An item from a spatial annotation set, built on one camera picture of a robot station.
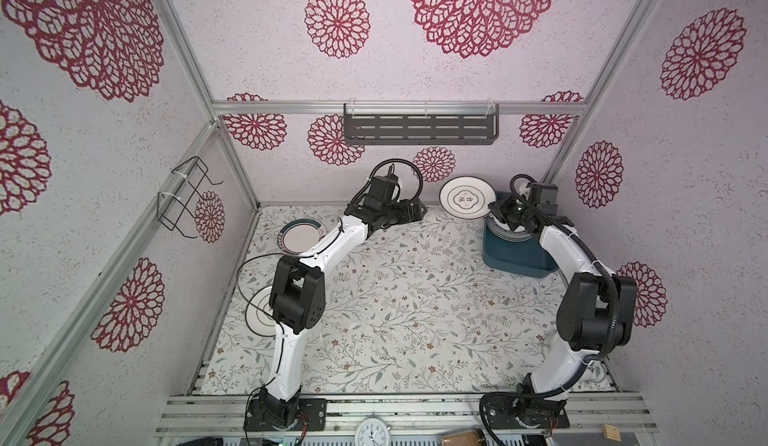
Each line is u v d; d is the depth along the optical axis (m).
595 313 0.49
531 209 0.72
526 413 0.68
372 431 0.69
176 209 0.75
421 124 0.95
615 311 0.43
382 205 0.73
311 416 0.73
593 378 0.78
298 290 0.57
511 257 1.00
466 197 0.95
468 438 0.68
